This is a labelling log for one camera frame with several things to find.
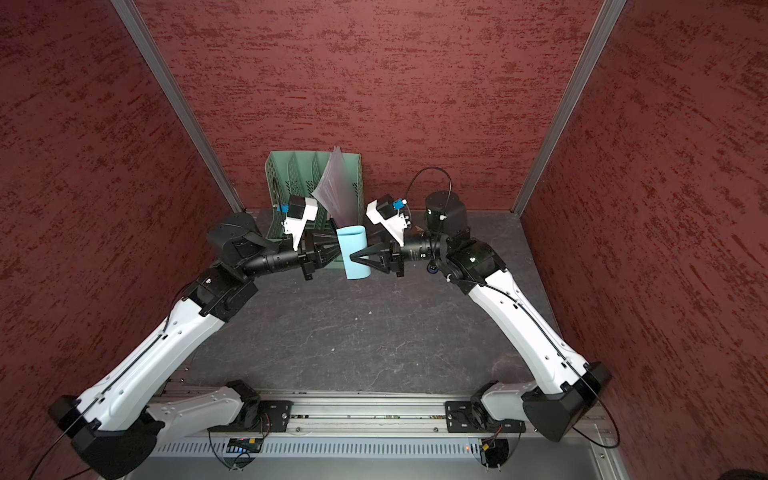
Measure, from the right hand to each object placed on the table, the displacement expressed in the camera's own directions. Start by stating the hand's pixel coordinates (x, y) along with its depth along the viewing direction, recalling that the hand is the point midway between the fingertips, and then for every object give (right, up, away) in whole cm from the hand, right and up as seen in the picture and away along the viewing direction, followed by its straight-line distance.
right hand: (354, 258), depth 58 cm
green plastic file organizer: (-7, +30, +49) cm, 58 cm away
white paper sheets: (-10, +20, +36) cm, 42 cm away
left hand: (-1, +2, -1) cm, 2 cm away
